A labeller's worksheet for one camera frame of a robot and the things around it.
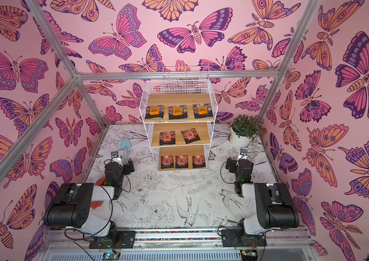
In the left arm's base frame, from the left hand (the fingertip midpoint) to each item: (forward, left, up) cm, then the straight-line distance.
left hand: (124, 158), depth 94 cm
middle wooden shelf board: (+6, -44, +19) cm, 48 cm away
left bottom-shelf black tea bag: (+1, -24, -6) cm, 25 cm away
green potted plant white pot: (+12, -69, +12) cm, 71 cm away
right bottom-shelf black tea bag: (+1, -44, -4) cm, 44 cm away
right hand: (0, -65, +1) cm, 65 cm away
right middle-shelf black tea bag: (+2, -39, +18) cm, 43 cm away
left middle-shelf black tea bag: (+1, -27, +18) cm, 32 cm away
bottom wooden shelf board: (+10, -34, -6) cm, 36 cm away
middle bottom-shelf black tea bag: (+1, -33, -5) cm, 34 cm away
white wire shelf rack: (+35, -33, +25) cm, 54 cm away
